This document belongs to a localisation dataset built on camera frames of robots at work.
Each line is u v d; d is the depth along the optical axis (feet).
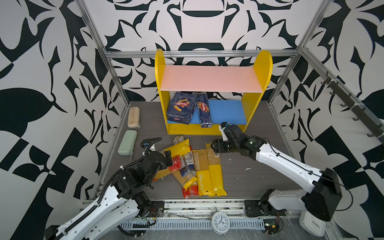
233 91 3.89
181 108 2.93
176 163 2.65
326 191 1.30
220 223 2.22
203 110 3.00
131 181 1.60
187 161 2.73
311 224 2.22
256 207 2.42
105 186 1.54
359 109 1.90
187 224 2.13
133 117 3.47
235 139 1.95
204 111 3.00
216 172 2.76
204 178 2.68
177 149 3.00
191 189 2.56
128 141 3.13
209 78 2.49
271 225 2.34
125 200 1.55
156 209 2.39
